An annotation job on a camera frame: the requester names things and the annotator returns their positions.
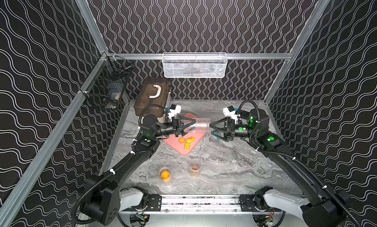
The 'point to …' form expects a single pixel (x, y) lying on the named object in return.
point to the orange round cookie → (181, 140)
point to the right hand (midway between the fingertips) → (211, 129)
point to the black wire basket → (108, 85)
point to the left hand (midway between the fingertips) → (194, 123)
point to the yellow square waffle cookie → (187, 145)
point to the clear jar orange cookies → (166, 176)
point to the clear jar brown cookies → (195, 166)
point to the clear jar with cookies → (202, 125)
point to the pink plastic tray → (173, 141)
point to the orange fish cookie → (190, 139)
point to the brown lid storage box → (153, 97)
